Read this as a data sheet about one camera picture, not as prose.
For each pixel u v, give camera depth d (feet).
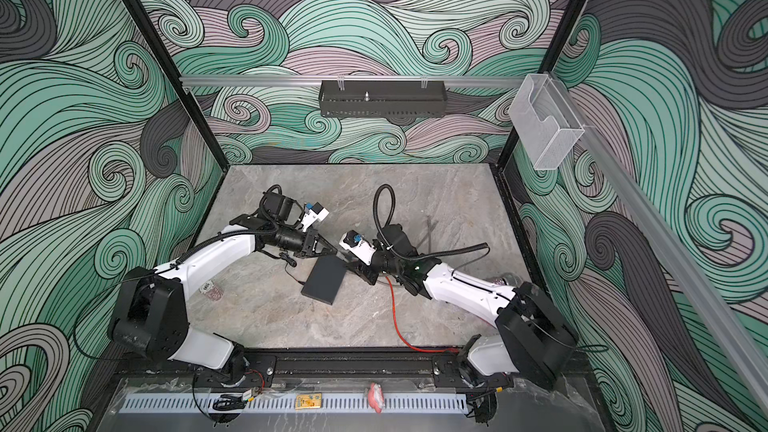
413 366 2.44
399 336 2.56
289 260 3.03
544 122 2.57
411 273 2.01
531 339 1.35
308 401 2.25
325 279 2.87
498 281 1.67
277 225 2.13
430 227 3.30
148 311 1.40
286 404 2.29
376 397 2.15
